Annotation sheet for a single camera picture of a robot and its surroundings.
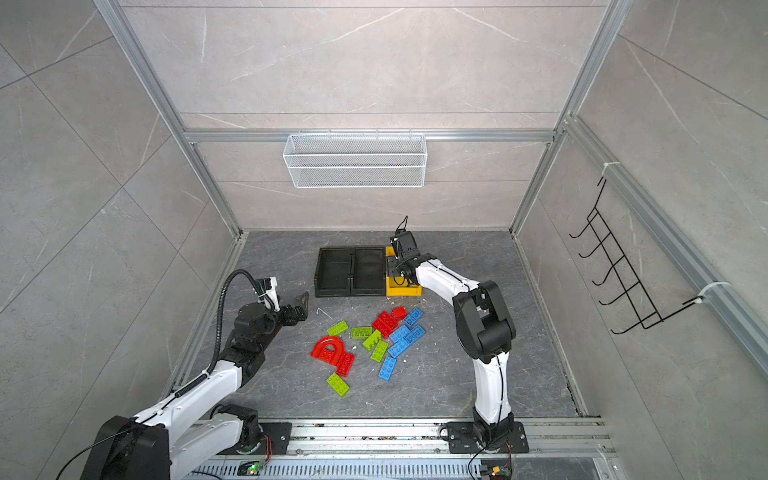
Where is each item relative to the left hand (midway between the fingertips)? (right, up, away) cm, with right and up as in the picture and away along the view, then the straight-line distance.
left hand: (293, 288), depth 84 cm
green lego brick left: (+12, -13, +8) cm, 20 cm away
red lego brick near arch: (+15, -22, +1) cm, 27 cm away
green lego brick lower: (+25, -19, +3) cm, 32 cm away
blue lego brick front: (+27, -23, -1) cm, 36 cm away
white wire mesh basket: (+16, +42, +16) cm, 48 cm away
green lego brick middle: (+19, -14, +6) cm, 25 cm away
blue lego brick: (+36, -10, +8) cm, 38 cm away
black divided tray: (+15, +4, +14) cm, 21 cm away
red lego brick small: (+31, -9, +11) cm, 34 cm away
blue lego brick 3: (+36, -15, +6) cm, 40 cm away
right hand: (+31, +8, +16) cm, 35 cm away
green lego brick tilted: (+23, -16, +4) cm, 28 cm away
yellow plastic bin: (+31, -1, +14) cm, 34 cm away
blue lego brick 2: (+31, -15, +6) cm, 35 cm away
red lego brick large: (+27, -12, +8) cm, 30 cm away
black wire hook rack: (+81, +2, -22) cm, 83 cm away
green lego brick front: (+14, -26, -4) cm, 30 cm away
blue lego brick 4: (+30, -18, +3) cm, 35 cm away
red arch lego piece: (+10, -19, +3) cm, 21 cm away
